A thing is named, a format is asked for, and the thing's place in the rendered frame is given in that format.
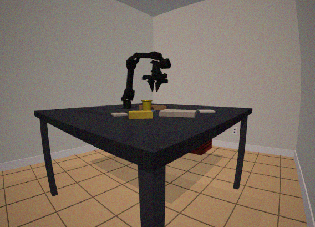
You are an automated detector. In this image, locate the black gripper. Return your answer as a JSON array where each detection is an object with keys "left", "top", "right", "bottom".
[{"left": 142, "top": 69, "right": 168, "bottom": 92}]

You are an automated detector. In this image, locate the yellow rectangular block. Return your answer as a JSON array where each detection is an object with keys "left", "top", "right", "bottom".
[{"left": 129, "top": 110, "right": 153, "bottom": 119}]

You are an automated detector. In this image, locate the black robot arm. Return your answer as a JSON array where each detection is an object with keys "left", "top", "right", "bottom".
[{"left": 121, "top": 52, "right": 171, "bottom": 109}]

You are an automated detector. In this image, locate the yellow cup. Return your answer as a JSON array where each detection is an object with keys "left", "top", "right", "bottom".
[{"left": 142, "top": 100, "right": 152, "bottom": 110}]

